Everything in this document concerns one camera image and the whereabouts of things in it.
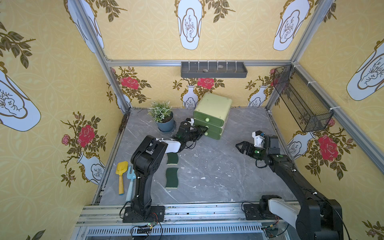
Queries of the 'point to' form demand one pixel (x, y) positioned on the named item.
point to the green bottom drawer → (212, 135)
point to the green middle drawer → (211, 127)
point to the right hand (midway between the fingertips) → (241, 147)
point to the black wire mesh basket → (301, 101)
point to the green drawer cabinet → (212, 111)
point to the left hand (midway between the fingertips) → (210, 129)
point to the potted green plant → (162, 114)
